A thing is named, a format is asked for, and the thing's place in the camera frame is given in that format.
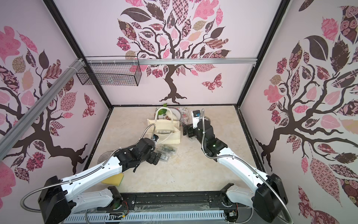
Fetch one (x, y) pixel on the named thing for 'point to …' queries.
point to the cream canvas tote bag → (167, 130)
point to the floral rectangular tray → (185, 116)
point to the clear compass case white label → (168, 149)
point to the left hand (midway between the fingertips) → (154, 153)
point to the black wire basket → (110, 70)
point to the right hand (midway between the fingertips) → (190, 119)
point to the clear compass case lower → (164, 158)
